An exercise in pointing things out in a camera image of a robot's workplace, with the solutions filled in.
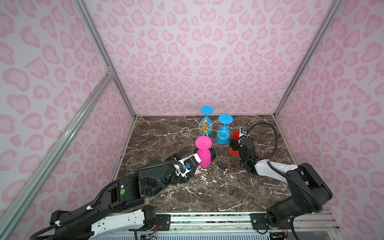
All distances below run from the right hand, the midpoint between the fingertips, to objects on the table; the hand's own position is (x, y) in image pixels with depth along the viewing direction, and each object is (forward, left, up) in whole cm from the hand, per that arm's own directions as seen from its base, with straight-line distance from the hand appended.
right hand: (239, 134), depth 90 cm
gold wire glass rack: (+14, +34, -15) cm, 40 cm away
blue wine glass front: (-4, +11, +7) cm, 13 cm away
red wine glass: (-5, +3, +6) cm, 9 cm away
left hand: (-27, +25, +24) cm, 44 cm away
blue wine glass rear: (-6, +20, +16) cm, 26 cm away
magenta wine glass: (-18, +21, +16) cm, 32 cm away
